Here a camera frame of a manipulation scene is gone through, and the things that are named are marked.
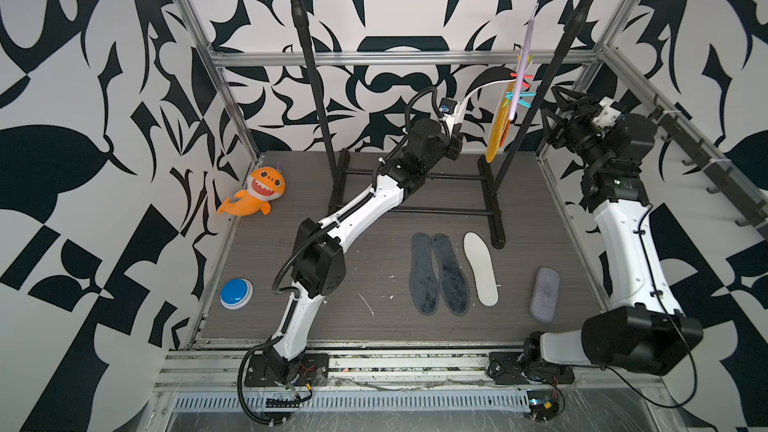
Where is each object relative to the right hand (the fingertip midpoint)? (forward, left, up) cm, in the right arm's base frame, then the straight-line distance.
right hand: (546, 91), depth 63 cm
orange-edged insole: (-15, +5, -49) cm, 51 cm away
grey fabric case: (-27, -9, -47) cm, 55 cm away
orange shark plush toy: (+9, +74, -40) cm, 85 cm away
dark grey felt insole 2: (-21, +15, -50) cm, 56 cm away
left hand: (+8, +16, -12) cm, 21 cm away
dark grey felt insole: (-21, +23, -49) cm, 58 cm away
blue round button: (-26, +75, -45) cm, 91 cm away
